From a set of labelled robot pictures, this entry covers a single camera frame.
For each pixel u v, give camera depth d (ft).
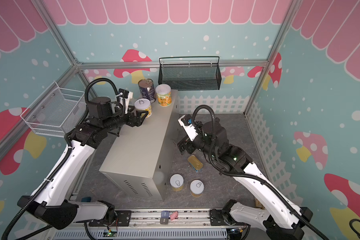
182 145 1.76
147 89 2.33
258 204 2.54
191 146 1.76
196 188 2.59
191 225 2.43
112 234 2.36
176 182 2.65
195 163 2.96
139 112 1.97
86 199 2.60
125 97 1.84
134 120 1.97
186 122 1.60
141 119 2.02
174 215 2.42
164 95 2.37
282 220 1.23
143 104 2.26
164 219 2.38
